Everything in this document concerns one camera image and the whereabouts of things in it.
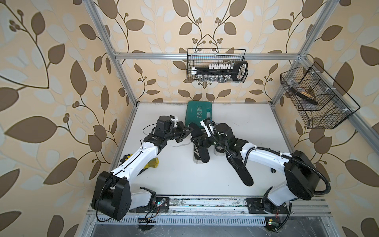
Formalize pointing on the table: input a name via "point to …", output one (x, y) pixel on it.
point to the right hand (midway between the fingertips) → (196, 135)
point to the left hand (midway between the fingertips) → (191, 126)
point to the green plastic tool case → (197, 111)
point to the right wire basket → (322, 101)
